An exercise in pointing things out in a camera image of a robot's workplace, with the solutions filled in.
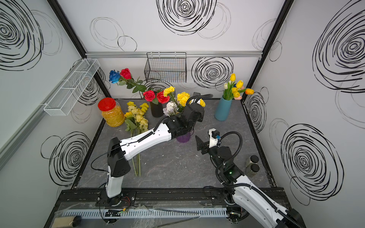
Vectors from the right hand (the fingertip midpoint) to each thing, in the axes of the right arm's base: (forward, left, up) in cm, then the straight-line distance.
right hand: (203, 135), depth 75 cm
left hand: (+12, +2, +10) cm, 16 cm away
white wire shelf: (+9, +74, +15) cm, 76 cm away
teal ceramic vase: (+26, -16, -10) cm, 32 cm away
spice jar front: (-12, -29, -13) cm, 34 cm away
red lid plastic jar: (+19, +60, -5) cm, 63 cm away
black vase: (+29, +32, -14) cm, 46 cm away
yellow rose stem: (+17, +42, -14) cm, 47 cm away
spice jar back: (-7, -29, -12) cm, 33 cm away
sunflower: (+18, +49, -13) cm, 54 cm away
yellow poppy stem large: (+35, +44, -17) cm, 59 cm away
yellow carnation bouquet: (+10, +16, +11) cm, 22 cm away
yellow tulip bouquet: (+22, -17, +13) cm, 31 cm away
